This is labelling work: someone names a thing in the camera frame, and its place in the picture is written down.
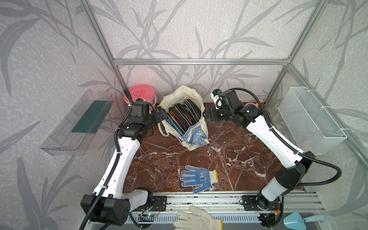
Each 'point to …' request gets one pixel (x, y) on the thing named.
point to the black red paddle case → (182, 117)
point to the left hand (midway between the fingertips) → (160, 113)
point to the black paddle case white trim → (193, 110)
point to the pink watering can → (256, 104)
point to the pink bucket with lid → (144, 92)
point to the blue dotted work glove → (198, 177)
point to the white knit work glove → (198, 220)
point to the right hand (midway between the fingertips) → (208, 111)
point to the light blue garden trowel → (293, 220)
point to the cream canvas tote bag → (183, 107)
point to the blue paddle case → (172, 123)
